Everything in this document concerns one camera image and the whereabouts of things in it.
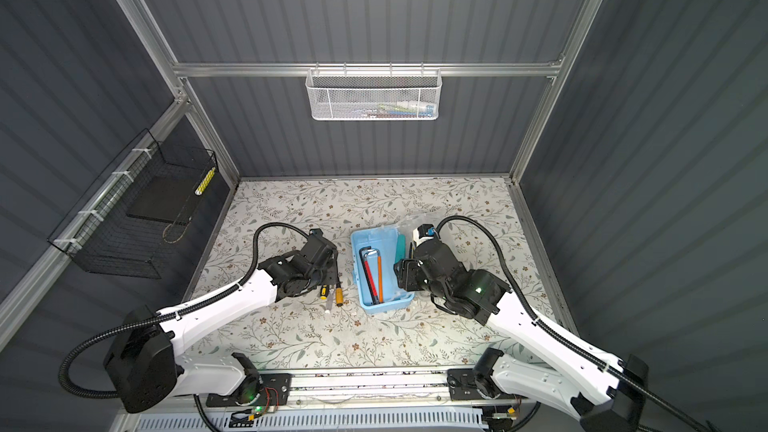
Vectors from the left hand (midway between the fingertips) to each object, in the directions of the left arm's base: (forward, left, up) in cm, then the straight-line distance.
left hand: (333, 268), depth 84 cm
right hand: (-7, -20, +10) cm, 23 cm away
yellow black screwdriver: (-3, +4, -8) cm, 10 cm away
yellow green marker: (+17, +34, +17) cm, 42 cm away
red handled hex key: (+4, -9, -10) cm, 14 cm away
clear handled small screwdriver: (-7, +2, -10) cm, 12 cm away
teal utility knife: (+8, -20, -3) cm, 22 cm away
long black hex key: (+11, -8, -9) cm, 17 cm away
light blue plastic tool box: (+14, -15, -7) cm, 22 cm away
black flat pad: (+11, +40, +20) cm, 46 cm away
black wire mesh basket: (+5, +47, +18) cm, 51 cm away
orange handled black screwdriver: (-3, -1, -9) cm, 9 cm away
